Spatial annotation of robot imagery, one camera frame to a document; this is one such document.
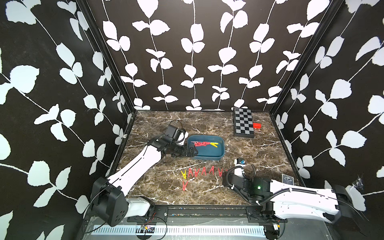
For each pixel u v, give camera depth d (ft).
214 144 3.30
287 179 2.80
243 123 3.64
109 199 1.28
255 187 1.72
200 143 3.28
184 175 2.83
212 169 2.94
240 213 2.48
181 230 2.30
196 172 2.89
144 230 2.35
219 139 3.29
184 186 2.71
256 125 3.63
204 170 2.89
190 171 2.89
